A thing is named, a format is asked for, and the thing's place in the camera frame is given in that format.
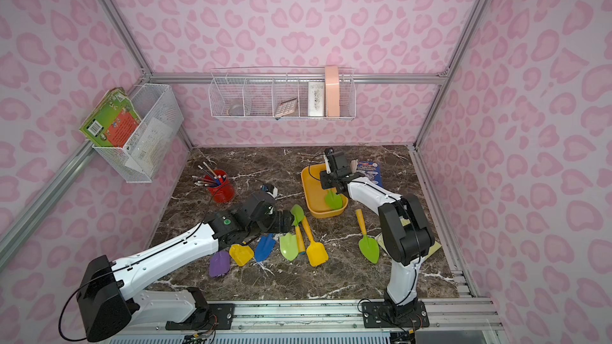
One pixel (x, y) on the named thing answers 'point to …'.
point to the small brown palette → (286, 107)
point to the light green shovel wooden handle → (289, 243)
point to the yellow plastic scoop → (241, 254)
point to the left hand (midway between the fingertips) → (287, 215)
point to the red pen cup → (221, 190)
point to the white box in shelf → (315, 99)
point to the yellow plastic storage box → (315, 197)
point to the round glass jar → (235, 106)
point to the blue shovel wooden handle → (264, 248)
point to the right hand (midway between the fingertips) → (325, 173)
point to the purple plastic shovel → (219, 263)
